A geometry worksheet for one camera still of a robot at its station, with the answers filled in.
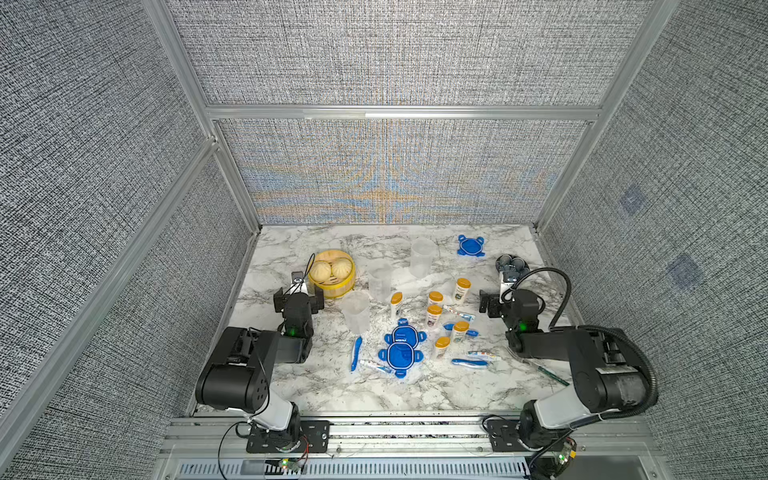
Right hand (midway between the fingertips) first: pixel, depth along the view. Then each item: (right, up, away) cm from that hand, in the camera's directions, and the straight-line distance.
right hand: (498, 282), depth 94 cm
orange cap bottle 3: (-22, -9, -8) cm, 25 cm away
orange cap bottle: (-12, -2, -2) cm, 12 cm away
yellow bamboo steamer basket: (-52, -2, +4) cm, 52 cm away
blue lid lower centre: (-31, -21, -7) cm, 38 cm away
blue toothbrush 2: (-11, -23, -8) cm, 26 cm away
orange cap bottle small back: (-21, -4, -6) cm, 22 cm away
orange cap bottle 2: (-33, -6, -6) cm, 34 cm away
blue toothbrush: (-43, -17, -4) cm, 47 cm away
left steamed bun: (-57, +3, +5) cm, 57 cm away
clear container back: (-23, +8, +6) cm, 25 cm away
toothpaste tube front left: (-40, -23, -9) cm, 47 cm away
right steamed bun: (-50, +4, +7) cm, 51 cm away
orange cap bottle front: (-21, -15, -16) cm, 30 cm away
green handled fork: (+8, -23, -11) cm, 27 cm away
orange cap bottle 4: (-15, -12, -12) cm, 23 cm away
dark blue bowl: (+6, +7, +10) cm, 13 cm away
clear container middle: (-37, 0, -2) cm, 37 cm away
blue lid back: (-2, +12, +21) cm, 24 cm away
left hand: (-61, 0, -2) cm, 61 cm away
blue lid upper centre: (-30, -15, -4) cm, 34 cm away
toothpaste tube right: (-6, -21, -8) cm, 23 cm away
